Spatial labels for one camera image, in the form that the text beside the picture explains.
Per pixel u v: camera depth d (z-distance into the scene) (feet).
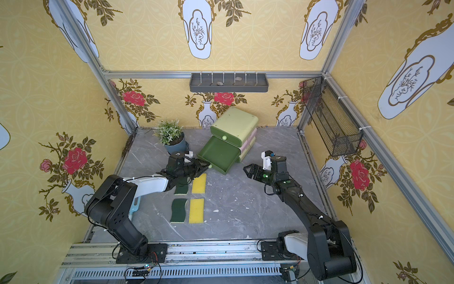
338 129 2.74
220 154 3.23
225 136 2.97
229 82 3.03
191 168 2.67
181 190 3.02
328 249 1.33
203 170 2.86
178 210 2.77
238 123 3.04
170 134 3.10
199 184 3.02
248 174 2.52
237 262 2.36
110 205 1.54
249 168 2.63
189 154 2.93
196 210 2.75
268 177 2.37
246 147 3.22
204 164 2.88
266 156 2.60
